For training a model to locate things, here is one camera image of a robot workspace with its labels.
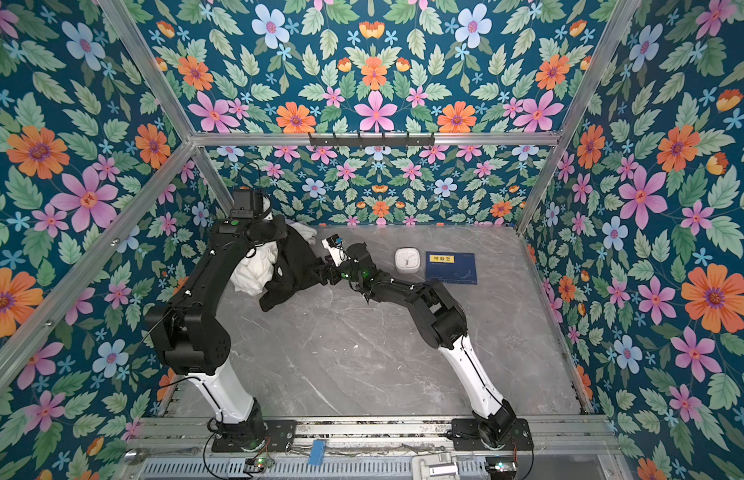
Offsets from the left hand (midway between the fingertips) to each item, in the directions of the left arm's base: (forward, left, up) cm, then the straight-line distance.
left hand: (285, 216), depth 86 cm
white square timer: (-1, -37, -23) cm, 43 cm away
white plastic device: (-61, -37, -24) cm, 75 cm away
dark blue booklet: (-3, -54, -26) cm, 60 cm away
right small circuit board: (-62, -54, -27) cm, 86 cm away
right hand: (-5, -7, -15) cm, 17 cm away
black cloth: (-8, -1, -15) cm, 17 cm away
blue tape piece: (-56, -9, -27) cm, 63 cm away
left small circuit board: (-57, +4, -27) cm, 63 cm away
